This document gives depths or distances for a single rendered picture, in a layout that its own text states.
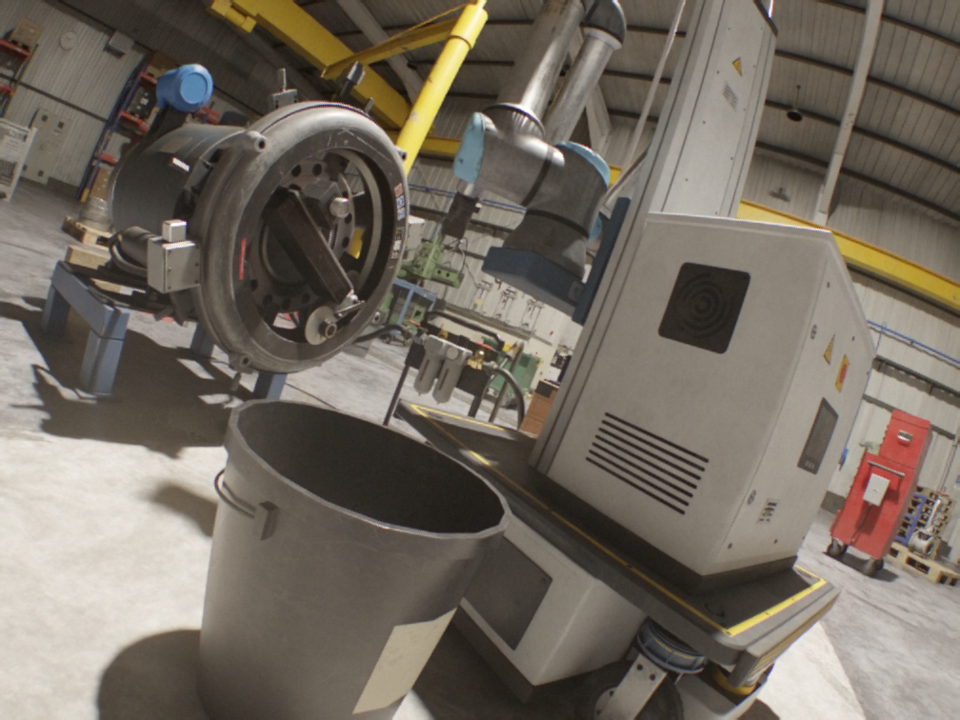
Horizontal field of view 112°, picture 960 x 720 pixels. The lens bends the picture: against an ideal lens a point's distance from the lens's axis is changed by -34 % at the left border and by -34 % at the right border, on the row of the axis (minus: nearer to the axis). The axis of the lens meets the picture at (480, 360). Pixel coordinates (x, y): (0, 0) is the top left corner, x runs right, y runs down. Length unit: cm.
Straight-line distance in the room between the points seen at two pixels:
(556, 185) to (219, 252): 73
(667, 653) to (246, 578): 52
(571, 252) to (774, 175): 1235
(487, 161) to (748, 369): 64
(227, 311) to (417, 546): 88
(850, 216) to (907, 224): 158
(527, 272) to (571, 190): 21
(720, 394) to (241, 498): 59
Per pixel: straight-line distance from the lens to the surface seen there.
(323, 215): 119
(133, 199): 172
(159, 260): 110
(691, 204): 118
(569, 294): 103
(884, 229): 1335
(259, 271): 136
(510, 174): 103
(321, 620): 45
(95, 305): 148
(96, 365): 145
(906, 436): 419
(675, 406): 73
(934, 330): 1314
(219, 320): 119
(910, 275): 1247
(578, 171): 106
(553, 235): 101
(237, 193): 112
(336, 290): 137
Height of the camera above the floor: 53
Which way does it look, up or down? 2 degrees down
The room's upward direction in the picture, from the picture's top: 22 degrees clockwise
